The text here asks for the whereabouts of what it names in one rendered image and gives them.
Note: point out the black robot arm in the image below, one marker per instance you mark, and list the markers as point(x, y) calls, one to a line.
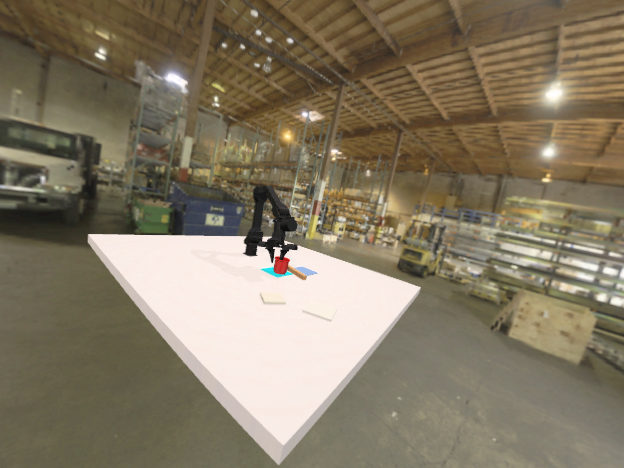
point(283, 221)

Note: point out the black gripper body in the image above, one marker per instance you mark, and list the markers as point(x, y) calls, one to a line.
point(284, 247)

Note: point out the red cup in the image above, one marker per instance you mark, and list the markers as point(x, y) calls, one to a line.
point(280, 266)

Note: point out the white flat square tile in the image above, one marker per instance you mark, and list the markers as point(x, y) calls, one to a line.
point(272, 298)

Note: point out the light brown wooden curved rail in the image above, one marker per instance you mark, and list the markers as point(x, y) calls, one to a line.
point(296, 273)

